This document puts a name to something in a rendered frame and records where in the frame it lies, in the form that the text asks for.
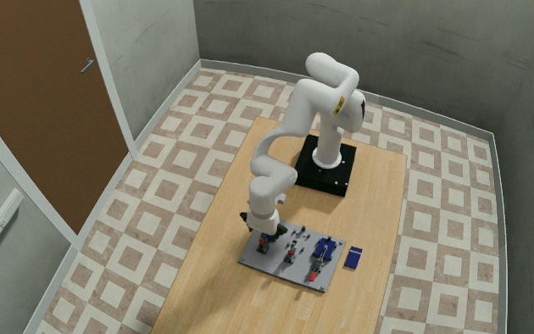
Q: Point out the blue part with slot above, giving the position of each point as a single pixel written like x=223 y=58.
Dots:
x=353 y=257

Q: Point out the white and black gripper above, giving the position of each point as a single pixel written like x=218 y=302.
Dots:
x=269 y=226

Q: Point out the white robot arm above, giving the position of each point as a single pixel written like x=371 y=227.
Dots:
x=309 y=97

